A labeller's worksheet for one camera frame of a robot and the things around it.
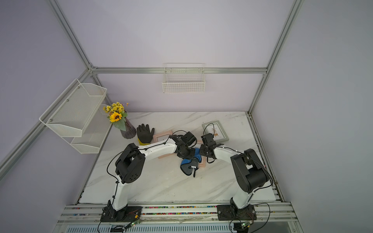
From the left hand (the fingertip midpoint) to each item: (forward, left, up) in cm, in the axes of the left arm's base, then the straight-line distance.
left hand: (190, 158), depth 91 cm
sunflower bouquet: (+18, +44, +22) cm, 52 cm away
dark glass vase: (+19, +43, +4) cm, 47 cm away
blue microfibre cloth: (-6, +2, +2) cm, 7 cm away
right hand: (+6, -10, -3) cm, 12 cm away
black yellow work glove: (+18, +33, -1) cm, 38 cm away
